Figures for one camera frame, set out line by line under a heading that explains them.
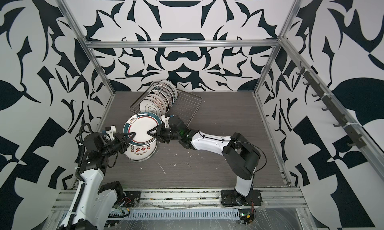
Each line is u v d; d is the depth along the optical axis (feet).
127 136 2.48
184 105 3.59
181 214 2.34
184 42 3.08
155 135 2.33
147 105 3.17
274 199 2.51
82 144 1.92
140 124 2.65
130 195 2.47
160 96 3.15
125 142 2.28
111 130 2.42
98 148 1.97
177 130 2.17
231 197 2.44
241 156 1.54
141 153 2.86
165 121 2.50
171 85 3.41
